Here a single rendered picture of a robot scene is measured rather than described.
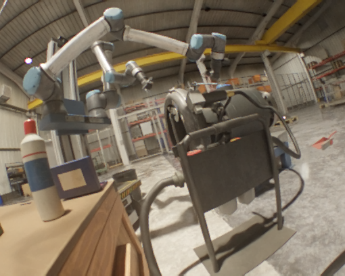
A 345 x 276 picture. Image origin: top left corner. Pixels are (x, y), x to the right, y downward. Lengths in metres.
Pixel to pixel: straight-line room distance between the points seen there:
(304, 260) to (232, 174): 0.47
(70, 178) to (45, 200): 0.19
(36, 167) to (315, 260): 0.88
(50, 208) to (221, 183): 0.49
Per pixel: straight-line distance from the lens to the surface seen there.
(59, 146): 1.21
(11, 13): 9.71
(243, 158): 0.58
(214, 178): 0.52
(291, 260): 0.72
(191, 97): 0.97
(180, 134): 1.27
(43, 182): 0.37
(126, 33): 1.12
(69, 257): 0.24
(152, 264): 0.50
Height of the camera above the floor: 0.56
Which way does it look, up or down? 1 degrees up
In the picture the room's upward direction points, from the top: 17 degrees counter-clockwise
